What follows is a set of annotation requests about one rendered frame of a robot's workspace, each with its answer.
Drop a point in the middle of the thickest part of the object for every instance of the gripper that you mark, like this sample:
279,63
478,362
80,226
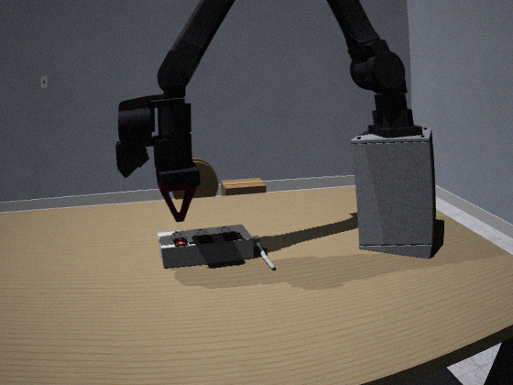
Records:
189,181

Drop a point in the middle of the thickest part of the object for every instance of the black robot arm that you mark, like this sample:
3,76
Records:
382,70

